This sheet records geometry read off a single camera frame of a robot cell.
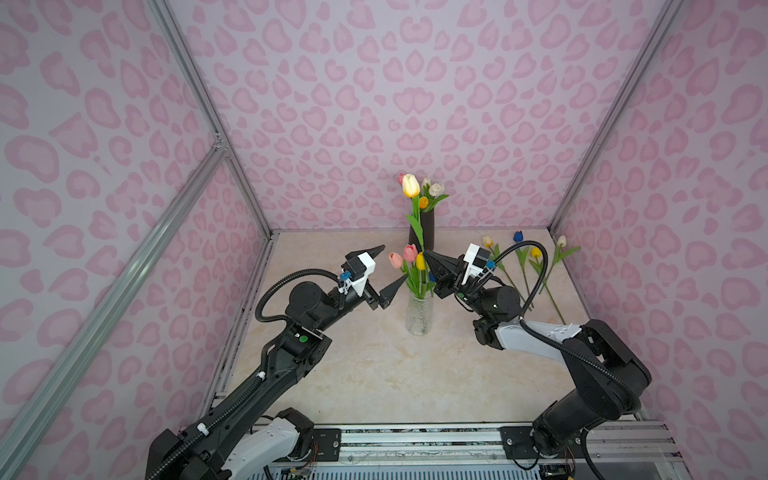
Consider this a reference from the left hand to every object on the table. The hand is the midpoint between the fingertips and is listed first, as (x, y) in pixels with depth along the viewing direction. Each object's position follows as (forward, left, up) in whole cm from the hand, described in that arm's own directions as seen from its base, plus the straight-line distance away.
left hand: (393, 256), depth 61 cm
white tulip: (+39, -11, -12) cm, 42 cm away
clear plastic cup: (+4, -7, -32) cm, 33 cm away
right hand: (+4, -8, -4) cm, 10 cm away
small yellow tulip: (+26, -52, -40) cm, 71 cm away
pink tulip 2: (+8, -4, -9) cm, 13 cm away
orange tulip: (+29, -9, -10) cm, 32 cm away
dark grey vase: (+34, -12, -29) cm, 47 cm away
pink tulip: (+8, -1, -11) cm, 14 cm away
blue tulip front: (+1, -9, -9) cm, 13 cm away
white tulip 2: (+32, -13, -9) cm, 35 cm away
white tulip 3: (+31, -61, -39) cm, 79 cm away
